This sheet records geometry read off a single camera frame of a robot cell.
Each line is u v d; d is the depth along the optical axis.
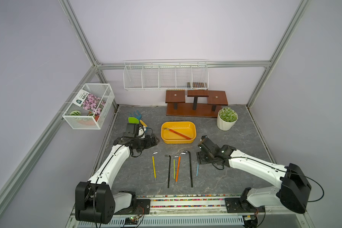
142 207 0.73
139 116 1.15
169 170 0.87
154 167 0.87
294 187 0.41
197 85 0.99
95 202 0.40
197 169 0.86
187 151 0.94
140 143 0.69
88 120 0.72
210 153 0.62
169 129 1.05
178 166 0.87
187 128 1.05
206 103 1.05
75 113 0.71
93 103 0.76
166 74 0.99
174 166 0.87
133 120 1.12
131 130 0.65
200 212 0.72
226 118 0.96
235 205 0.74
